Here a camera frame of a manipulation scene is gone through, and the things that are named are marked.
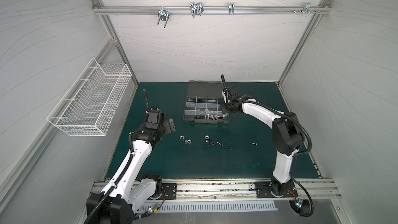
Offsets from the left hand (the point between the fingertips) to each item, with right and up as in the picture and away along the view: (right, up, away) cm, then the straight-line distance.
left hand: (167, 123), depth 82 cm
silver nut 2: (+11, -12, +7) cm, 18 cm away
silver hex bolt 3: (+33, +1, +16) cm, 37 cm away
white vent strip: (+21, -37, -12) cm, 44 cm away
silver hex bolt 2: (+28, +1, +17) cm, 33 cm away
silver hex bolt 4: (+23, +1, +18) cm, 29 cm away
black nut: (+35, -15, +4) cm, 38 cm away
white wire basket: (-33, +10, -14) cm, 37 cm away
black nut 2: (+22, -13, +6) cm, 27 cm away
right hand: (+34, +10, +14) cm, 38 cm away
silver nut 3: (+22, -10, +9) cm, 25 cm away
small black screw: (+50, -13, +7) cm, 52 cm away
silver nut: (+7, -10, +8) cm, 15 cm away
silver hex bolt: (+25, +2, +17) cm, 31 cm away
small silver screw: (+29, -13, +7) cm, 33 cm away
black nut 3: (+25, -13, +6) cm, 29 cm away
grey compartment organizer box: (+19, +9, +20) cm, 29 cm away
